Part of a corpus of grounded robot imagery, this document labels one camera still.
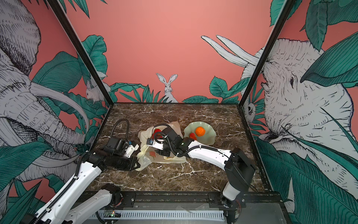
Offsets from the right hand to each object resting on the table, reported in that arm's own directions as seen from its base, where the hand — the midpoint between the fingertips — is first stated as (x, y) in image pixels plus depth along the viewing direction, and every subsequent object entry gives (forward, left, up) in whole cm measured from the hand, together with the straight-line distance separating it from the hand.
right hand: (155, 143), depth 79 cm
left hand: (-11, +7, -2) cm, 13 cm away
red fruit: (+13, -22, -13) cm, 29 cm away
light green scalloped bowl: (+12, -33, -14) cm, 38 cm away
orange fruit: (+16, -28, -11) cm, 34 cm away
